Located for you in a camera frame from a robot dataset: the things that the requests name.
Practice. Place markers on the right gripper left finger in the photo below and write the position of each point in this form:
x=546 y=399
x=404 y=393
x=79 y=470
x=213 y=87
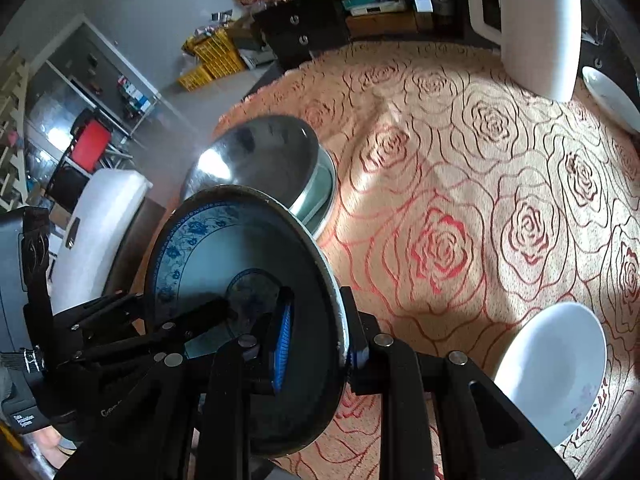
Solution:
x=260 y=377

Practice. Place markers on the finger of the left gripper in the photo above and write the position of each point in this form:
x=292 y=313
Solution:
x=200 y=329
x=102 y=320

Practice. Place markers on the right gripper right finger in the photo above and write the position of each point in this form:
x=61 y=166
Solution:
x=381 y=364

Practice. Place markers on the blue white porcelain bowl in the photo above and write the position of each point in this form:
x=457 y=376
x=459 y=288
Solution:
x=240 y=252

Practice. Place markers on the white chair back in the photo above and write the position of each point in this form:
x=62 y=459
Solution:
x=99 y=222

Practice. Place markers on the green shallow plate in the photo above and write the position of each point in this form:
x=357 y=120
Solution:
x=309 y=200

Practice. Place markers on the steel rimmed plate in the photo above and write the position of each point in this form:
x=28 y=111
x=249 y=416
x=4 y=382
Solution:
x=318 y=221

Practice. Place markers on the stainless steel bowl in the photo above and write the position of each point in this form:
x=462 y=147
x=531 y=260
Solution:
x=275 y=154

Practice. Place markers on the rose pattern tablecloth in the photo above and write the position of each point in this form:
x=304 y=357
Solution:
x=466 y=204

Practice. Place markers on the red chair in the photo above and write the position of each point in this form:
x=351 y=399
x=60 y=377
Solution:
x=92 y=140

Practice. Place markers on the yellow plastic crates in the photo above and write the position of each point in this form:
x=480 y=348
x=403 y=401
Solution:
x=215 y=58

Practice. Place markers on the white oval plate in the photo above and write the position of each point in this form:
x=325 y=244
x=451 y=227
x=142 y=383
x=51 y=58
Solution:
x=611 y=99

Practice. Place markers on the dark wooden sideboard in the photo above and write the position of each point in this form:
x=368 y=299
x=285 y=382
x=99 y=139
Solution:
x=299 y=30

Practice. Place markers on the white plastic pitcher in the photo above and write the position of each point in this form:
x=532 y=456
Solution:
x=539 y=42

